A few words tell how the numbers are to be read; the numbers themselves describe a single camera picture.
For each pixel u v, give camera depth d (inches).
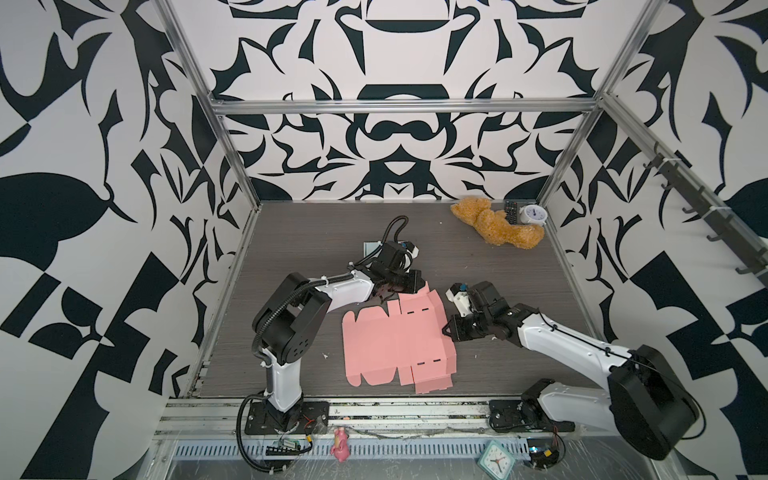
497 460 26.5
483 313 26.5
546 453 27.8
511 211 45.8
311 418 29.0
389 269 29.3
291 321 19.2
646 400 16.3
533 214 45.0
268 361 20.6
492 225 40.1
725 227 21.6
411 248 34.1
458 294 31.2
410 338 33.8
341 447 26.5
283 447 28.7
